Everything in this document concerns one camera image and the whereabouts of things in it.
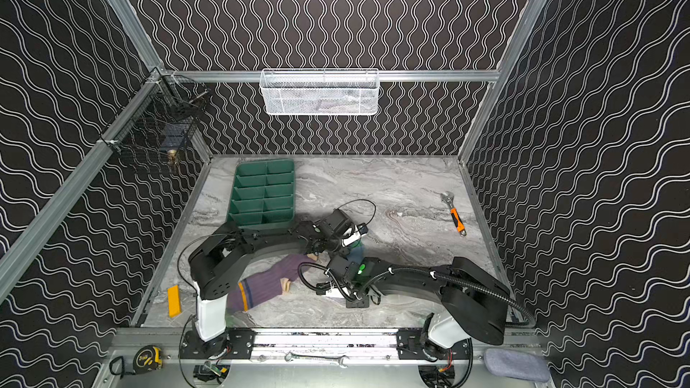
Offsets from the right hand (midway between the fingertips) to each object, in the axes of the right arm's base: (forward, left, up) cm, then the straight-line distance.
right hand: (356, 289), depth 84 cm
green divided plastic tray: (+32, +35, +7) cm, 48 cm away
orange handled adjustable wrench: (+23, -38, 0) cm, 44 cm away
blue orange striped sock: (+11, 0, +2) cm, 11 cm away
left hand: (+13, +1, +4) cm, 13 cm away
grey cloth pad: (-19, -42, +1) cm, 46 cm away
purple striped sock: (+1, +29, 0) cm, 29 cm away
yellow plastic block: (-5, +55, +3) cm, 56 cm away
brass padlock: (+29, +57, +30) cm, 70 cm away
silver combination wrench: (-18, +18, 0) cm, 26 cm away
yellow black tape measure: (-20, +54, +5) cm, 58 cm away
